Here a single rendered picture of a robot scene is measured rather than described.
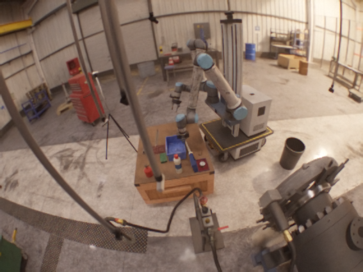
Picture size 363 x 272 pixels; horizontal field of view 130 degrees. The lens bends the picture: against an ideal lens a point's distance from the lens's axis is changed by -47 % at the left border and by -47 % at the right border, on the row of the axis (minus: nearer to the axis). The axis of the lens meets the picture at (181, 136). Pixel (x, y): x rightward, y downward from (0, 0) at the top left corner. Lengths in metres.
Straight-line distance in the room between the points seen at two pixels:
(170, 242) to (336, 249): 1.45
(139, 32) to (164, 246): 8.70
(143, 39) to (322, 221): 8.98
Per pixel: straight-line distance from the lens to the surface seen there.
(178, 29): 8.78
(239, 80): 1.82
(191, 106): 1.59
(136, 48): 9.02
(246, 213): 1.89
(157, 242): 1.80
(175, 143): 1.88
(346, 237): 1.15
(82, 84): 3.75
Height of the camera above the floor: 1.68
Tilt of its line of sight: 38 degrees down
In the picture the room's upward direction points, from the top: 9 degrees counter-clockwise
